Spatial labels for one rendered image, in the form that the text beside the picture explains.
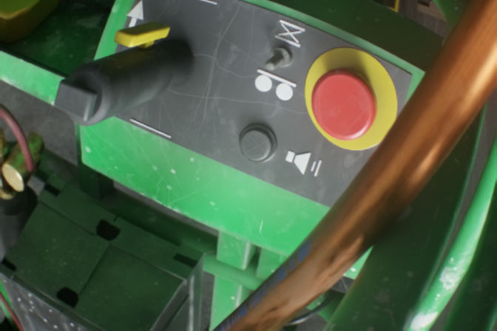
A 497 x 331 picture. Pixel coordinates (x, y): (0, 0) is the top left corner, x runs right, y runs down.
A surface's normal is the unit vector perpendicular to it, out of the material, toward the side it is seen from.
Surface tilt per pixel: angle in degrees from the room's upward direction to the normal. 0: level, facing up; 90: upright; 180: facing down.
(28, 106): 0
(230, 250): 90
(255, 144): 58
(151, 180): 90
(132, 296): 0
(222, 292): 90
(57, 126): 0
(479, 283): 27
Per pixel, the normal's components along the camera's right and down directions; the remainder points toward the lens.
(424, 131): -0.69, 0.44
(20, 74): -0.44, 0.66
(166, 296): 0.07, -0.66
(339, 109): -0.33, 0.20
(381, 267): -0.34, -0.76
